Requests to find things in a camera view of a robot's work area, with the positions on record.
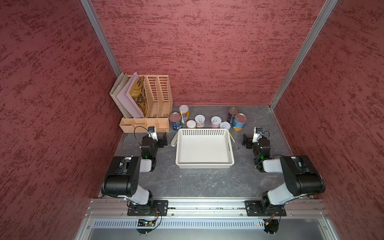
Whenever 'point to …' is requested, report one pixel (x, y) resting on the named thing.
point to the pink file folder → (131, 109)
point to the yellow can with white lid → (184, 109)
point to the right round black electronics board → (270, 225)
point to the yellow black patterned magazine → (138, 94)
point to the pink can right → (215, 121)
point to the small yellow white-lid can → (191, 124)
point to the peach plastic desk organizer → (159, 93)
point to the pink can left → (200, 119)
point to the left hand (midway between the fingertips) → (158, 135)
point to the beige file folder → (114, 92)
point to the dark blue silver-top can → (175, 119)
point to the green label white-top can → (225, 125)
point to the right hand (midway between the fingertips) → (250, 135)
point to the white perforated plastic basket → (204, 148)
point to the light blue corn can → (239, 121)
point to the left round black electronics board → (142, 222)
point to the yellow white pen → (234, 140)
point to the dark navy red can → (232, 111)
